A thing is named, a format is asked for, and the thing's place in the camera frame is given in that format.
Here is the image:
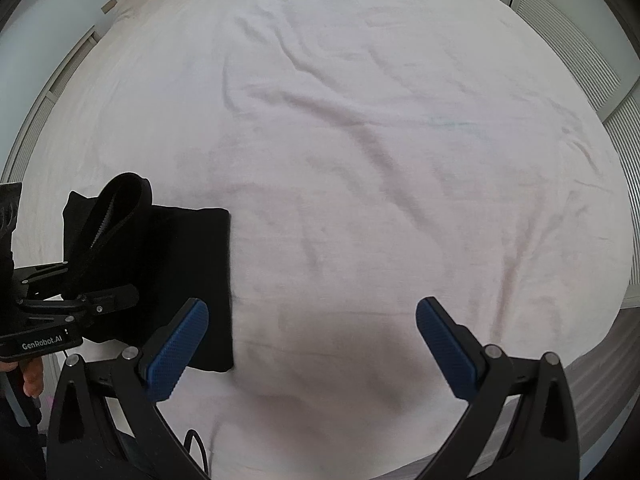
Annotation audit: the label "black pants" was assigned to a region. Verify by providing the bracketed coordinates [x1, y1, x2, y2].
[63, 172, 234, 373]

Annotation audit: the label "person's left hand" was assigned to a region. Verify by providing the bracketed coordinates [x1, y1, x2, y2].
[0, 356, 43, 399]

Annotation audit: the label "white radiator cover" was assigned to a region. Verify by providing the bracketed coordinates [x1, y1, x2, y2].
[1, 27, 100, 183]

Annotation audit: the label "white louvered wardrobe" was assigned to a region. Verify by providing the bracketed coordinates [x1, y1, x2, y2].
[434, 0, 640, 306]

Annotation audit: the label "black cable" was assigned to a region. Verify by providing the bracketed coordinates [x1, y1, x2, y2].
[182, 428, 214, 480]

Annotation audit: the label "wooden wall switch plate left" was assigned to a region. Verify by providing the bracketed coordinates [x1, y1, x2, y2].
[101, 0, 117, 14]

